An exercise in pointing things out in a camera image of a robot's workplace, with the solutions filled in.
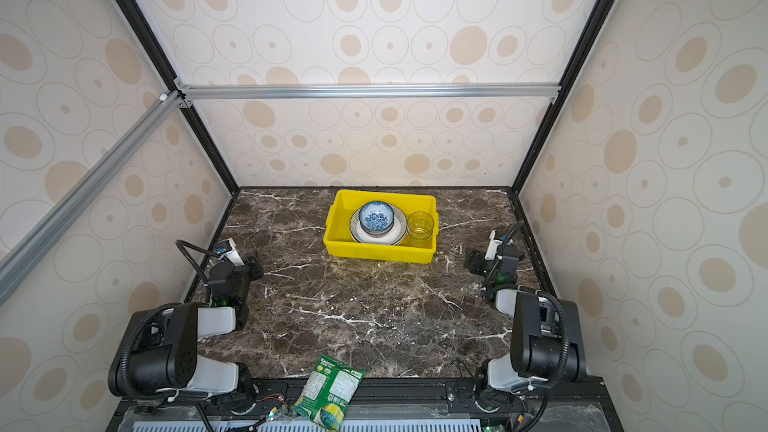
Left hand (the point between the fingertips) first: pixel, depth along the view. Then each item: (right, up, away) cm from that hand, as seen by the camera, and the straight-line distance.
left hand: (255, 245), depth 90 cm
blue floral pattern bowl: (+36, +8, +12) cm, 39 cm away
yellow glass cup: (+50, +5, +7) cm, 51 cm away
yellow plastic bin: (+23, +1, +13) cm, 26 cm away
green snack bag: (+26, -34, -17) cm, 46 cm away
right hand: (+70, -2, +5) cm, 70 cm away
